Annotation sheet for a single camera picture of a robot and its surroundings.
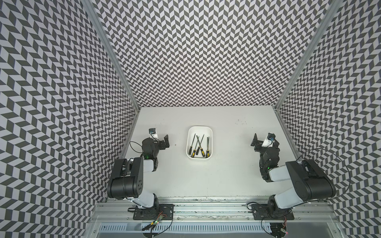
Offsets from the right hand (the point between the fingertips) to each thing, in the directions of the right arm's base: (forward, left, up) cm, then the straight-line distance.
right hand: (262, 137), depth 89 cm
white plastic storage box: (+10, +38, -7) cm, 40 cm away
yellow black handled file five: (-3, +39, -9) cm, 41 cm away
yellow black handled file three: (-4, +42, -9) cm, 43 cm away
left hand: (+4, +63, -3) cm, 64 cm away
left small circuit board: (-42, +58, -7) cm, 72 cm away
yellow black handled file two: (-6, +36, -10) cm, 38 cm away
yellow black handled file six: (-3, +44, -8) cm, 45 cm away
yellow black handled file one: (-5, +33, -9) cm, 35 cm away
